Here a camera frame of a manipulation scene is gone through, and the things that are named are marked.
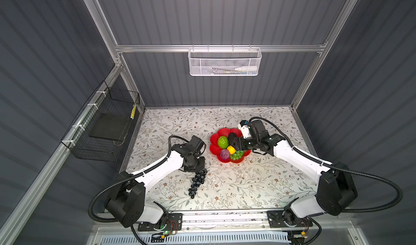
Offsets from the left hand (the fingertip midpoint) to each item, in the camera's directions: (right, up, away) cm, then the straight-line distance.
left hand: (202, 168), depth 84 cm
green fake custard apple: (+11, +12, +10) cm, 20 cm away
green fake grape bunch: (+20, +5, +7) cm, 22 cm away
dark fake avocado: (+17, +15, +16) cm, 27 cm away
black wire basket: (-48, +35, -4) cm, 59 cm away
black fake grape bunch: (-2, -5, -1) cm, 6 cm away
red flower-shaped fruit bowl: (+7, +7, +12) cm, 16 cm away
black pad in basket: (-43, +22, -8) cm, 49 cm away
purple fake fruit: (+12, +6, +7) cm, 15 cm away
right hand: (+18, +12, +1) cm, 22 cm away
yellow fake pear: (+16, +9, +4) cm, 19 cm away
